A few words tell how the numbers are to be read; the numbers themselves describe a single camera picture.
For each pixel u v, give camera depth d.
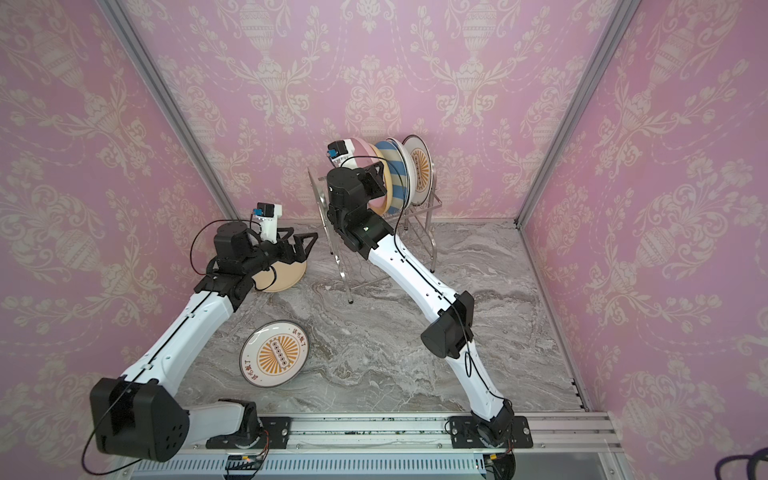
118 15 0.70
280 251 0.69
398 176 0.74
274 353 0.87
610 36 0.72
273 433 0.74
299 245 0.69
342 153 0.61
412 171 0.77
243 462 0.73
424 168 0.81
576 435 0.76
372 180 0.62
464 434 0.73
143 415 0.39
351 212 0.56
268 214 0.66
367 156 0.70
